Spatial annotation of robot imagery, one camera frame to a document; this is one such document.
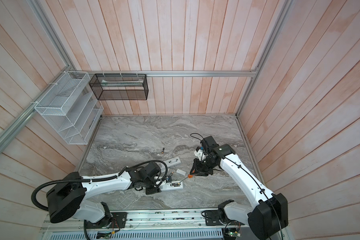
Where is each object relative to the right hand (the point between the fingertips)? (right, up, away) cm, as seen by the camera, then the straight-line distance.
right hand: (192, 172), depth 76 cm
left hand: (-19, -11, +8) cm, 23 cm away
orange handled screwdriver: (-2, -2, 0) cm, 3 cm away
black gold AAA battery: (-18, +7, +23) cm, 30 cm away
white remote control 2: (-12, +1, +17) cm, 21 cm away
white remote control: (-14, -10, +6) cm, 18 cm away
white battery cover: (-5, -4, +15) cm, 16 cm away
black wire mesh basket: (-49, +53, +29) cm, 77 cm away
